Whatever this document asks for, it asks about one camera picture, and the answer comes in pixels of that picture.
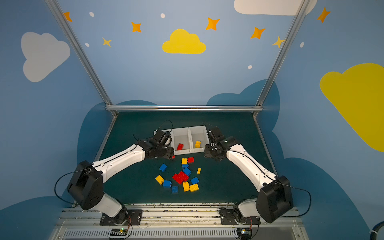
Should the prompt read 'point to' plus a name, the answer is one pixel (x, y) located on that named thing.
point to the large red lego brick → (180, 177)
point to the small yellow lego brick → (198, 171)
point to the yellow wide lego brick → (194, 187)
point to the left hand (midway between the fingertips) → (169, 151)
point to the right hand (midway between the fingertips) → (210, 151)
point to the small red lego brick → (191, 159)
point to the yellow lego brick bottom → (186, 186)
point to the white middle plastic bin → (181, 142)
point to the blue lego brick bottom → (174, 189)
